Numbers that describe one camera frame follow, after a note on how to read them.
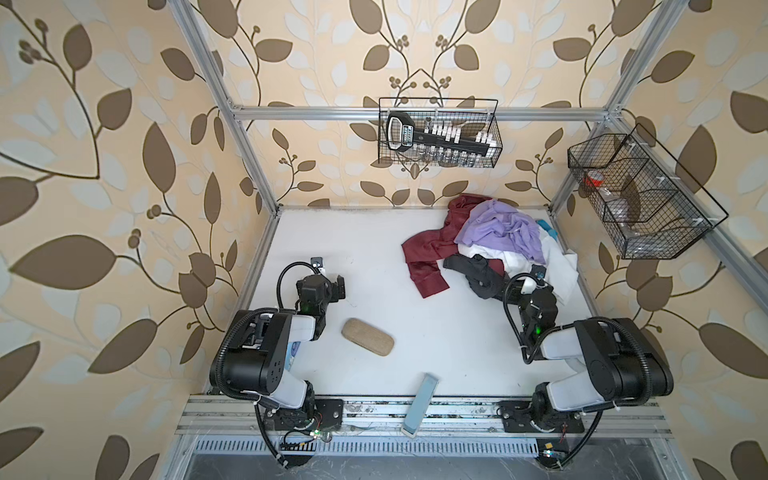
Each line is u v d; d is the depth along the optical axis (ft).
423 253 3.44
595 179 2.89
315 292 2.38
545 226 3.75
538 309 2.27
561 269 3.02
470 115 2.99
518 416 2.43
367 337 2.78
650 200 2.40
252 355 1.54
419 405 2.51
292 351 2.70
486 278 3.14
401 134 2.83
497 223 3.03
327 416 2.43
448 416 2.47
